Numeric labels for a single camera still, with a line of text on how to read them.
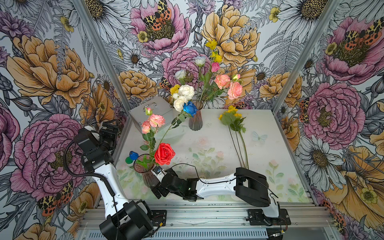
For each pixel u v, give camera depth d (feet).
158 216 2.44
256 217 2.43
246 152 3.20
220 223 2.41
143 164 2.25
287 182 2.85
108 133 2.08
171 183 1.94
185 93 2.30
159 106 3.38
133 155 2.06
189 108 2.01
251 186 1.68
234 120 3.53
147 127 2.06
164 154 1.82
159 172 2.21
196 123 3.47
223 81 2.21
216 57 2.85
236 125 3.54
